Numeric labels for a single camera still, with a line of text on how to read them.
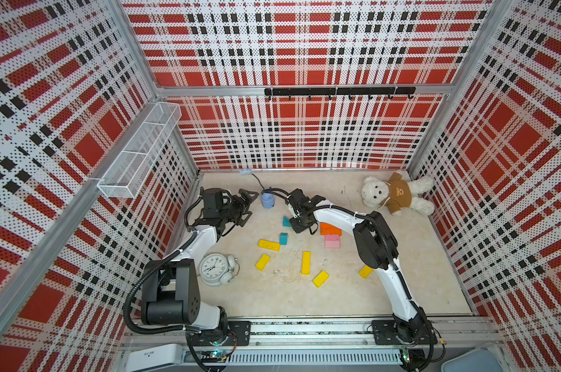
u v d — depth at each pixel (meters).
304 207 0.76
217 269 0.84
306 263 0.88
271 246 0.93
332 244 0.95
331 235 0.96
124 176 0.92
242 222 0.84
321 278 0.86
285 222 1.00
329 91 0.89
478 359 0.68
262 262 0.90
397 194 1.01
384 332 0.74
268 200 1.04
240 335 0.74
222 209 0.74
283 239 0.96
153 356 0.65
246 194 0.80
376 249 0.57
